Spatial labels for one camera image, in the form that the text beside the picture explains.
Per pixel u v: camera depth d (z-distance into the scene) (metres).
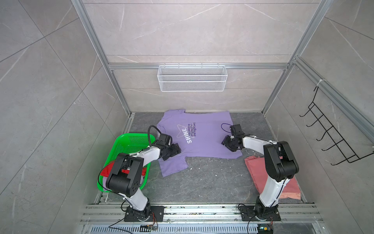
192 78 1.00
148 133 1.07
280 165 0.50
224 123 0.90
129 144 0.98
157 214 0.73
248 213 0.73
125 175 0.46
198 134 1.07
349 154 0.59
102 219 0.73
